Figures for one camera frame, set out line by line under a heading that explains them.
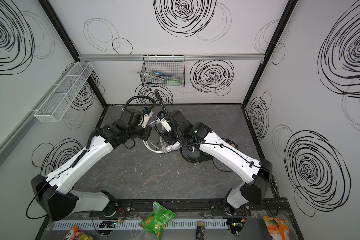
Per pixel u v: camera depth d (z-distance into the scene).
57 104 0.74
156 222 0.65
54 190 0.39
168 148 0.69
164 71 1.24
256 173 0.40
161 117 0.60
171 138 0.62
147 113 0.66
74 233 0.65
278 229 0.64
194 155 0.92
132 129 0.61
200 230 0.65
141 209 0.74
